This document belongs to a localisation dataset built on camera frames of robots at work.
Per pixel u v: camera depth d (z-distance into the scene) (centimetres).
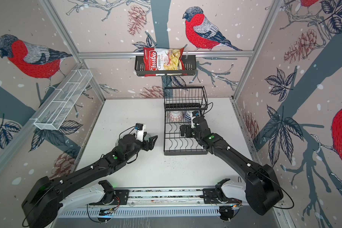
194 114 73
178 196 75
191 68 93
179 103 114
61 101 77
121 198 73
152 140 72
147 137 71
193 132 71
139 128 68
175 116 101
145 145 70
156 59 87
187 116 103
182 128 74
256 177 40
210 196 73
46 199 39
